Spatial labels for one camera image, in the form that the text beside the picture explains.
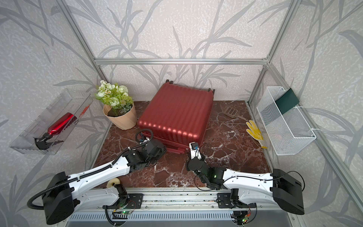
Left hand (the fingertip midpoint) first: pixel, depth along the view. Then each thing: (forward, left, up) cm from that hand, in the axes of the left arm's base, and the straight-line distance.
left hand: (166, 149), depth 82 cm
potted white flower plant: (+27, +34, +5) cm, 43 cm away
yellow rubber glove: (+17, -61, -10) cm, 64 cm away
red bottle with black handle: (-8, +48, +22) cm, 53 cm away
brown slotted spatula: (+36, -48, -8) cm, 61 cm away
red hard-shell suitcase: (+34, -3, -11) cm, 36 cm away
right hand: (-3, -12, +2) cm, 12 cm away
